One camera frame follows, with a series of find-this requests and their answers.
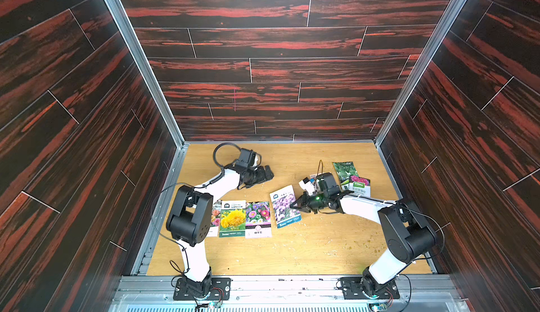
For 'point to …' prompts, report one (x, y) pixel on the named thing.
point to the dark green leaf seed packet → (344, 171)
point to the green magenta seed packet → (361, 186)
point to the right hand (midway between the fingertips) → (293, 204)
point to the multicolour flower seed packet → (214, 230)
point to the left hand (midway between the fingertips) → (268, 177)
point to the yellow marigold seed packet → (233, 218)
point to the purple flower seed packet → (281, 200)
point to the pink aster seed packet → (258, 220)
